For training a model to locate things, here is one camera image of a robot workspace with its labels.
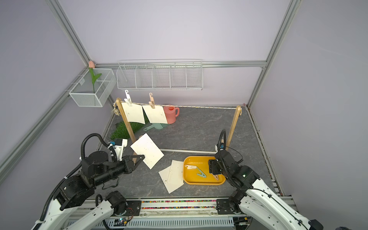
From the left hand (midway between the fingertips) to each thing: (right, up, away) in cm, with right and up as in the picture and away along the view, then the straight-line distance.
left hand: (144, 159), depth 62 cm
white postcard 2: (+10, -21, +18) cm, 29 cm away
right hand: (+33, -5, +15) cm, 37 cm away
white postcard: (0, +5, +3) cm, 6 cm away
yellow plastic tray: (+24, -14, +24) cm, 36 cm away
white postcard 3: (+4, +19, +5) cm, 20 cm away
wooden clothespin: (+35, -16, +20) cm, 44 cm away
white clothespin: (+20, -11, +24) cm, 33 cm away
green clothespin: (+27, -15, +20) cm, 37 cm away
